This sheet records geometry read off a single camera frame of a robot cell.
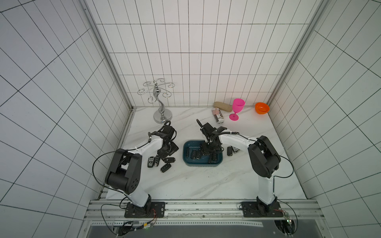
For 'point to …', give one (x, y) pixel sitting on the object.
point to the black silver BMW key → (151, 161)
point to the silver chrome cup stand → (163, 115)
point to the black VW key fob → (229, 150)
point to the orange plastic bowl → (261, 108)
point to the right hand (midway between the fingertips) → (205, 147)
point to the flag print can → (218, 115)
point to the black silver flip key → (157, 160)
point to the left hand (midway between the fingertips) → (171, 155)
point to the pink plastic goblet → (238, 104)
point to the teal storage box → (205, 160)
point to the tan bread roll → (223, 106)
